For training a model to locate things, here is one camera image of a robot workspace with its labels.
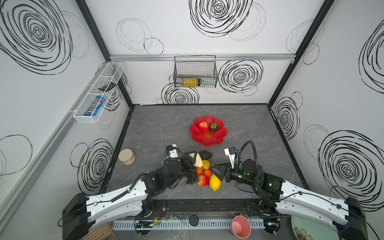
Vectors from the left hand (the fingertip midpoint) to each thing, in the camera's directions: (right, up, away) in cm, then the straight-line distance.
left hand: (197, 155), depth 73 cm
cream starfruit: (+1, -2, -2) cm, 3 cm away
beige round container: (-41, -4, +14) cm, 44 cm away
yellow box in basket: (-4, +39, +15) cm, 42 cm away
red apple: (+5, +13, +26) cm, 30 cm away
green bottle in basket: (+7, +40, +14) cm, 43 cm away
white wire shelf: (-53, +47, +20) cm, 74 cm away
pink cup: (+20, -32, -4) cm, 38 cm away
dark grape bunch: (-3, -3, -9) cm, 10 cm away
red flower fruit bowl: (+8, +4, +28) cm, 30 cm away
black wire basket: (-1, +50, +26) cm, 56 cm away
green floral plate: (+51, -33, -5) cm, 60 cm away
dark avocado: (+5, -4, +15) cm, 16 cm away
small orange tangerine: (+1, -11, +10) cm, 15 cm away
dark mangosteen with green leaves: (+11, +12, +27) cm, 32 cm away
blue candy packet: (-50, +24, -1) cm, 56 cm away
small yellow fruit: (+5, -8, +12) cm, 15 cm away
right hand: (+7, -5, -4) cm, 9 cm away
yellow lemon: (+9, -16, +4) cm, 19 cm away
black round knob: (-2, -25, -10) cm, 27 cm away
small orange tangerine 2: (+6, -11, +6) cm, 13 cm away
